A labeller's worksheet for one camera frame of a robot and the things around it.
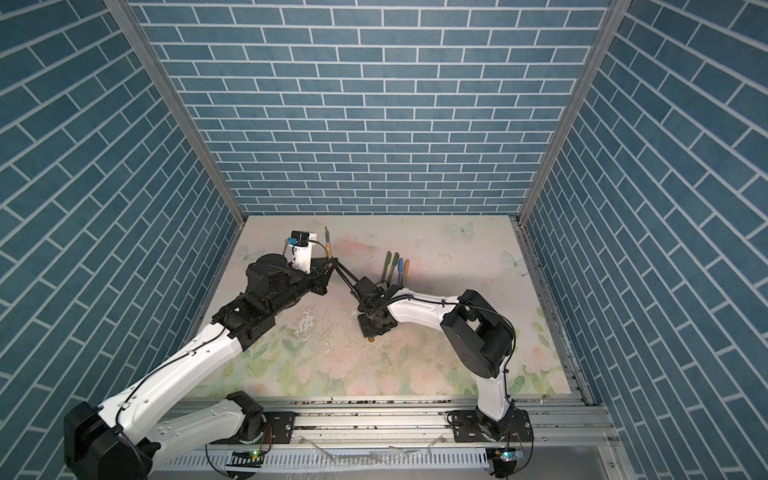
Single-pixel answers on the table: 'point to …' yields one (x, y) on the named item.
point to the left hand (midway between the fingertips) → (337, 260)
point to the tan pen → (406, 272)
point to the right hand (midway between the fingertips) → (365, 328)
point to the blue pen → (400, 272)
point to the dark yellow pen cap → (371, 340)
